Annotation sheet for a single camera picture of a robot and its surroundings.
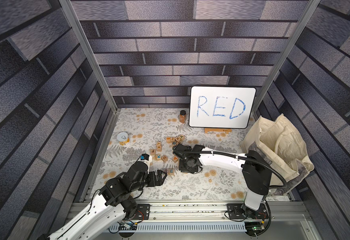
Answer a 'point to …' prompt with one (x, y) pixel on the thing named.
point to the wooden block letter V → (182, 138)
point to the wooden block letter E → (171, 172)
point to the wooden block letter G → (164, 158)
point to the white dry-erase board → (221, 107)
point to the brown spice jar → (183, 116)
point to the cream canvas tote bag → (278, 145)
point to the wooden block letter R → (167, 171)
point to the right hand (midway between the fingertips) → (181, 169)
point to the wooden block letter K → (158, 156)
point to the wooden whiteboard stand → (218, 130)
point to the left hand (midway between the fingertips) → (161, 175)
